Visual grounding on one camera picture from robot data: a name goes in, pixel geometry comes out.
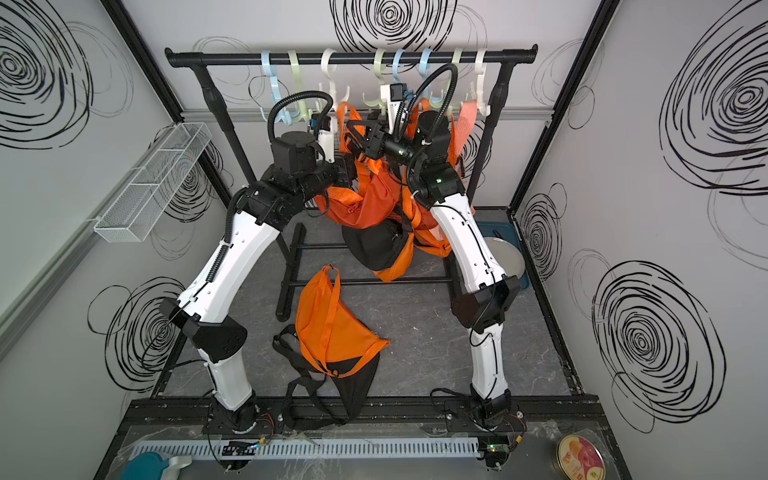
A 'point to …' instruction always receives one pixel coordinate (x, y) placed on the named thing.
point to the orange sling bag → (436, 248)
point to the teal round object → (144, 466)
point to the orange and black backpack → (323, 398)
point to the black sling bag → (377, 247)
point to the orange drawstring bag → (398, 268)
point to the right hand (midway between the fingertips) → (349, 124)
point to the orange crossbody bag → (332, 335)
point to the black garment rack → (291, 278)
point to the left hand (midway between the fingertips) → (356, 156)
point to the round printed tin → (579, 459)
